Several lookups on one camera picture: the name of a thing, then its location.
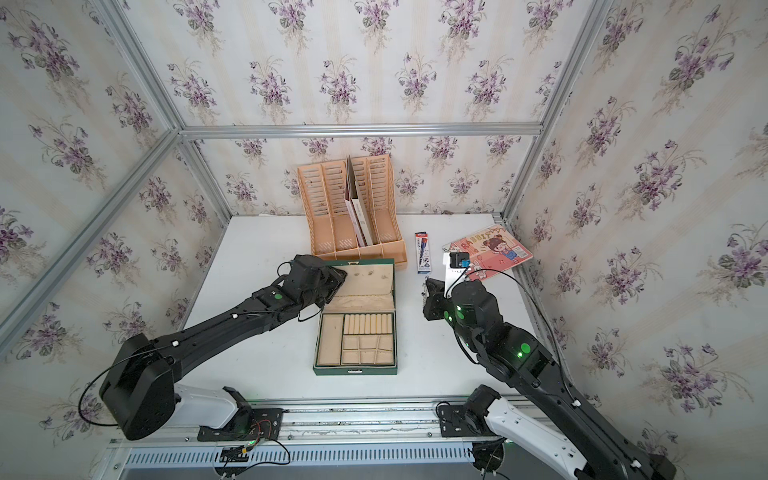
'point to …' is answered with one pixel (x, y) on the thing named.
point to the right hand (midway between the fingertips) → (431, 281)
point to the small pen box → (422, 253)
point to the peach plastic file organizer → (323, 186)
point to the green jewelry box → (356, 331)
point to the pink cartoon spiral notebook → (491, 251)
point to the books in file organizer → (359, 226)
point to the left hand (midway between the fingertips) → (354, 280)
